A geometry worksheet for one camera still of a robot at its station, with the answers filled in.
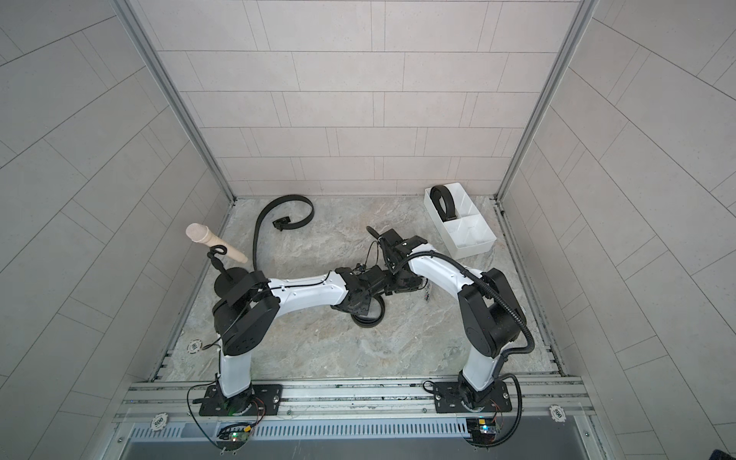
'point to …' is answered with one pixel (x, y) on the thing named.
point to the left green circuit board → (234, 436)
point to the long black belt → (438, 191)
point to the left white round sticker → (159, 421)
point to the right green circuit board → (481, 430)
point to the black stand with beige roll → (225, 277)
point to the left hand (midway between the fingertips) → (362, 307)
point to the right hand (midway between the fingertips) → (392, 290)
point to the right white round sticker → (557, 413)
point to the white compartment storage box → (471, 230)
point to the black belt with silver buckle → (365, 321)
